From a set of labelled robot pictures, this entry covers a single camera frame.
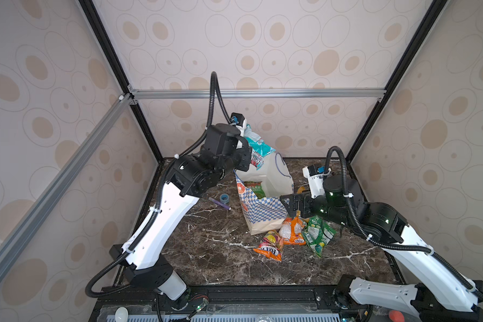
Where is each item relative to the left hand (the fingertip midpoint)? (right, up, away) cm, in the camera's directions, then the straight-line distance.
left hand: (253, 146), depth 60 cm
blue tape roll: (-13, -20, +41) cm, 48 cm away
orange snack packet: (+18, -33, +28) cm, 46 cm away
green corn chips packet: (+3, -15, +42) cm, 45 cm away
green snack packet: (+29, -34, +28) cm, 53 cm away
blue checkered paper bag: (+6, -24, +21) cm, 33 cm away
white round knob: (-46, -57, +10) cm, 74 cm away
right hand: (+14, -14, +3) cm, 21 cm away
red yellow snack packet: (+8, -37, +22) cm, 44 cm away
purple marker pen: (-15, -22, +40) cm, 48 cm away
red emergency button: (+48, -55, +6) cm, 73 cm away
